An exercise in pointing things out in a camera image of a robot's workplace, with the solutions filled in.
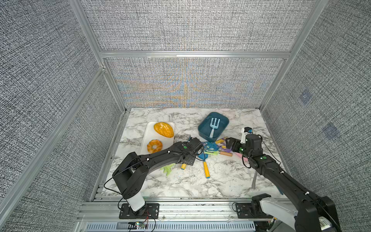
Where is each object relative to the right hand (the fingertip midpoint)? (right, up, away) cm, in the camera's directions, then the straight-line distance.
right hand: (232, 137), depth 84 cm
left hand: (-24, -13, +1) cm, 28 cm away
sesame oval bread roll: (-43, +4, +17) cm, 46 cm away
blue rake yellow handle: (-16, -13, +7) cm, 22 cm away
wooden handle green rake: (-7, -11, +11) cm, 17 cm away
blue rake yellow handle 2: (-29, -17, -2) cm, 33 cm away
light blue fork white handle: (-6, +5, +22) cm, 24 cm away
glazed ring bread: (-49, -5, +14) cm, 51 cm away
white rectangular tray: (-47, -2, +19) cm, 50 cm away
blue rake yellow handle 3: (-9, -8, +13) cm, 18 cm away
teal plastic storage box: (-13, +3, +25) cm, 28 cm away
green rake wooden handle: (-38, -20, +3) cm, 43 cm away
